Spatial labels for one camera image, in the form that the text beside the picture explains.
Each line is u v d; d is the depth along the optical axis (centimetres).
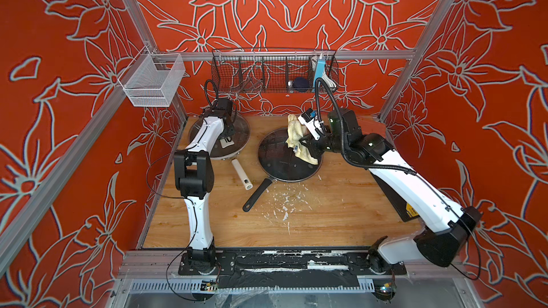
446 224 39
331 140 58
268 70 101
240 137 103
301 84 100
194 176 55
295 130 68
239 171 87
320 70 85
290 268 73
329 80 92
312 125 56
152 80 93
